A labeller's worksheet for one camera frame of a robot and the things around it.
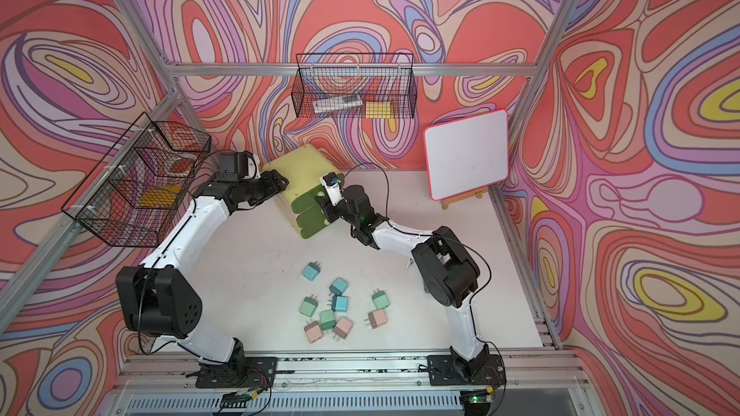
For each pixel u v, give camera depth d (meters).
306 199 0.85
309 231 0.96
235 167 0.65
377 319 0.80
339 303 0.84
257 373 0.73
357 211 0.71
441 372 0.73
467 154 1.01
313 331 0.79
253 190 0.72
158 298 0.44
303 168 0.91
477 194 1.07
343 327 0.79
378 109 0.91
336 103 0.88
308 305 0.84
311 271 0.90
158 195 0.72
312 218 0.92
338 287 0.86
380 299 0.84
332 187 0.77
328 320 0.80
